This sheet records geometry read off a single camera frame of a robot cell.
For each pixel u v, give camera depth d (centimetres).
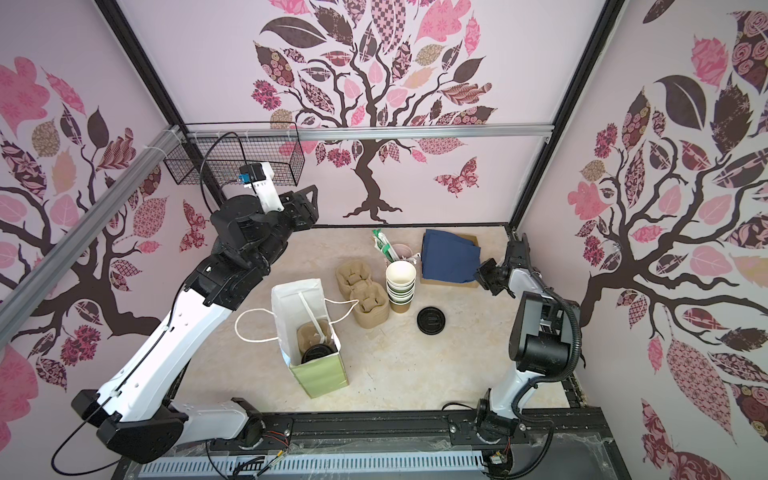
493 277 87
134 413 37
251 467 72
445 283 96
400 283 82
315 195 60
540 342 48
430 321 91
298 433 75
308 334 89
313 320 84
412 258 88
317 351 74
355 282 90
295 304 77
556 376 49
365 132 92
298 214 53
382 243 92
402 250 100
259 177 49
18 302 50
